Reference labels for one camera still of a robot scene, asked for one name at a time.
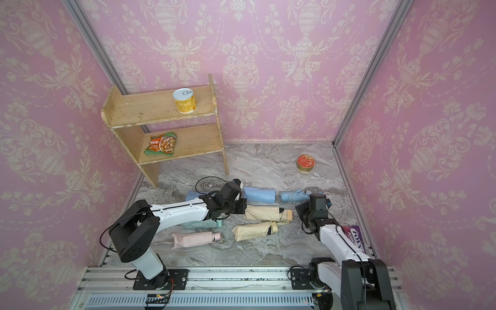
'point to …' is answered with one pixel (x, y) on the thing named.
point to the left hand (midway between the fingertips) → (249, 207)
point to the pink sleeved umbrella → (181, 240)
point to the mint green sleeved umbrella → (202, 225)
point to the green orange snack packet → (161, 144)
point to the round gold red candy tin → (305, 163)
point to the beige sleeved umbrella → (250, 230)
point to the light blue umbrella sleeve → (259, 195)
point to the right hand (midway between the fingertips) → (298, 205)
